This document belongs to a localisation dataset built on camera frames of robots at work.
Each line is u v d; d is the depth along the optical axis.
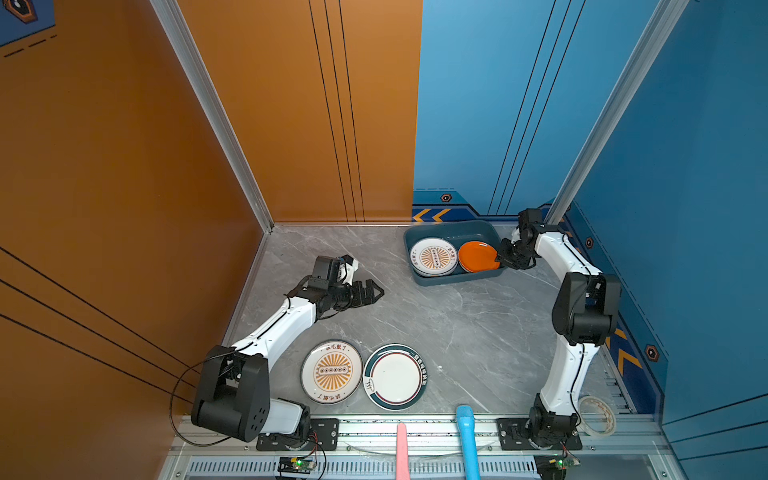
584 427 0.75
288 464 0.72
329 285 0.67
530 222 0.79
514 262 0.88
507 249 0.88
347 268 0.80
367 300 0.76
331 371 0.83
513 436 0.72
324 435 0.74
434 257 1.06
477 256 1.05
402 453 0.71
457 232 1.16
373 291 0.77
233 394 0.42
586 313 0.55
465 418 0.73
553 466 0.71
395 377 0.81
